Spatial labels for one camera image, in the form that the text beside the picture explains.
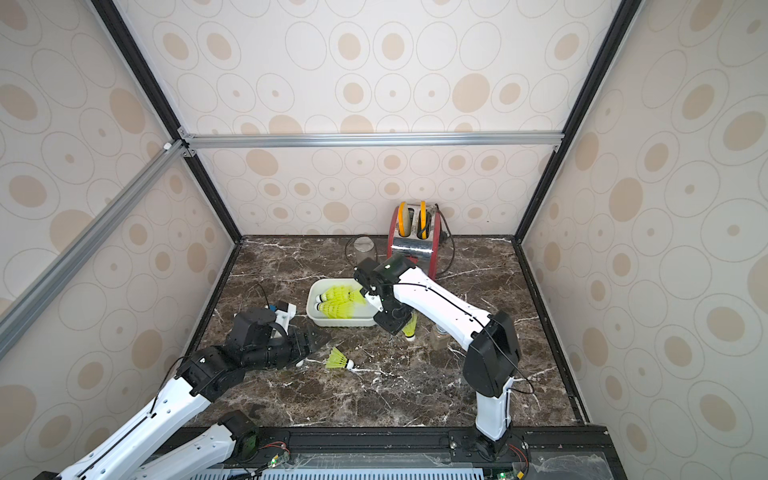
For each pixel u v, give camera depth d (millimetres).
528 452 729
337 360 851
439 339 856
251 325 531
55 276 561
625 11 674
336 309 946
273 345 601
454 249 1062
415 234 967
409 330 794
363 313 967
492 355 454
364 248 965
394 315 635
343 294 977
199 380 491
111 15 680
